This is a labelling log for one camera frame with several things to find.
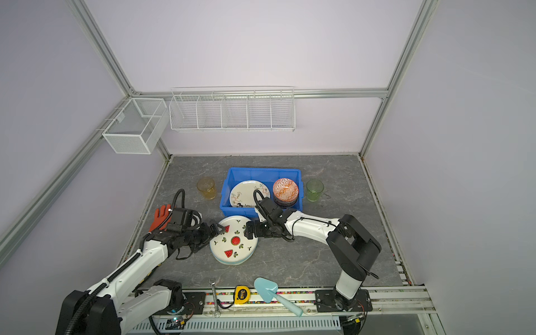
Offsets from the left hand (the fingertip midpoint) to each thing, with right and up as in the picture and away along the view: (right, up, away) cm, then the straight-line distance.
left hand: (218, 237), depth 83 cm
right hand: (+14, 0, +3) cm, 14 cm away
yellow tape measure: (+11, -18, -9) cm, 23 cm away
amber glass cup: (-11, +20, +19) cm, 30 cm away
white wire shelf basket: (+3, +57, +16) cm, 59 cm away
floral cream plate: (+7, +15, +19) cm, 25 cm away
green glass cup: (+43, +18, +20) cm, 50 cm away
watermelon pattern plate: (+5, -5, +2) cm, 7 cm away
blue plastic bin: (+19, +24, +25) cm, 40 cm away
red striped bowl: (+28, +12, +9) cm, 31 cm away
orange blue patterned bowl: (+28, +18, +13) cm, 36 cm away
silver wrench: (-1, -16, -4) cm, 16 cm away
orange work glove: (-32, +4, +13) cm, 35 cm away
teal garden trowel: (+21, -18, -6) cm, 28 cm away
